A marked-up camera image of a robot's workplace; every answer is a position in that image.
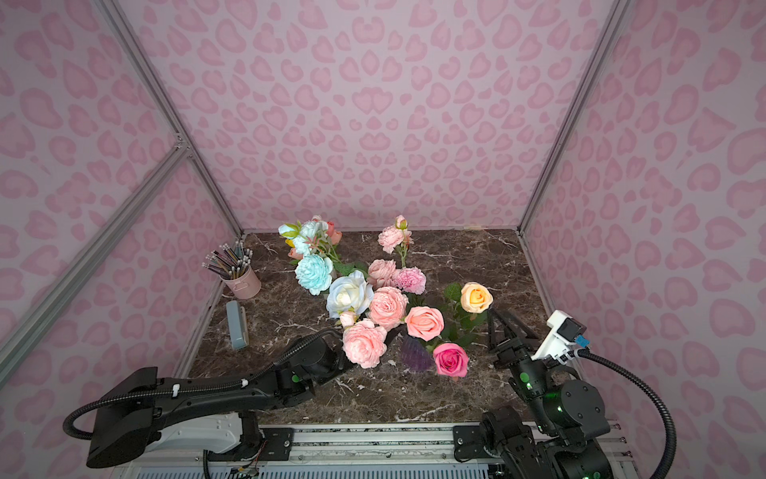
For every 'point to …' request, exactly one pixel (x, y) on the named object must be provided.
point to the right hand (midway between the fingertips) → (489, 316)
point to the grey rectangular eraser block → (238, 324)
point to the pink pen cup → (245, 285)
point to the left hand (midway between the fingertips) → (404, 328)
